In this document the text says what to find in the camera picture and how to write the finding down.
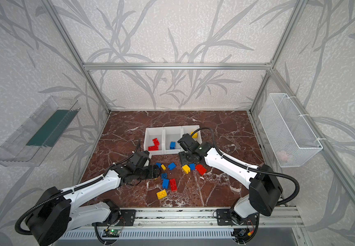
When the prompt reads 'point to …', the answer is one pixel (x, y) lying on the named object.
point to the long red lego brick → (173, 185)
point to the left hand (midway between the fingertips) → (158, 173)
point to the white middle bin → (171, 135)
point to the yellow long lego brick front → (161, 194)
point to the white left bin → (151, 133)
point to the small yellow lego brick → (163, 167)
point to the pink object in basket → (284, 158)
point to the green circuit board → (111, 233)
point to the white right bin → (190, 129)
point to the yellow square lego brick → (186, 168)
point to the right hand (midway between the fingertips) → (184, 156)
